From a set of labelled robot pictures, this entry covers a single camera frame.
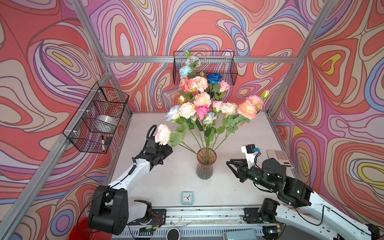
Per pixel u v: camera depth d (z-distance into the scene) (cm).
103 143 72
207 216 75
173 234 65
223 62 88
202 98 61
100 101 74
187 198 78
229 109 63
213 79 67
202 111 59
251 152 55
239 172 57
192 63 72
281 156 93
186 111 60
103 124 70
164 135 55
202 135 66
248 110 56
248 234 67
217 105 66
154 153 67
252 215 74
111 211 40
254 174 56
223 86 69
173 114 62
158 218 72
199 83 57
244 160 57
